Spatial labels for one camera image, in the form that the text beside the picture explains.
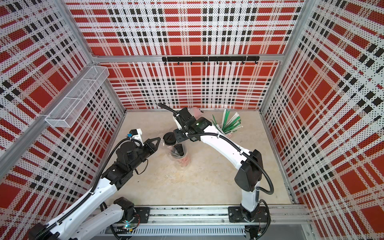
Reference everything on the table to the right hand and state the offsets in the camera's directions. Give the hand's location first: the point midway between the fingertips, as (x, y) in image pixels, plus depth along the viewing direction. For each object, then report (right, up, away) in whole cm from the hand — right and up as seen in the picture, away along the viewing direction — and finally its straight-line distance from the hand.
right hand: (182, 134), depth 79 cm
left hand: (-9, -2, -3) cm, 10 cm away
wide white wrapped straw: (+31, +10, +13) cm, 35 cm away
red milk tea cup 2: (-1, -9, -4) cm, 10 cm away
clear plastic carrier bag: (-13, -14, +17) cm, 26 cm away
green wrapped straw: (+32, +6, +9) cm, 34 cm away
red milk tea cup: (-8, -3, +3) cm, 9 cm away
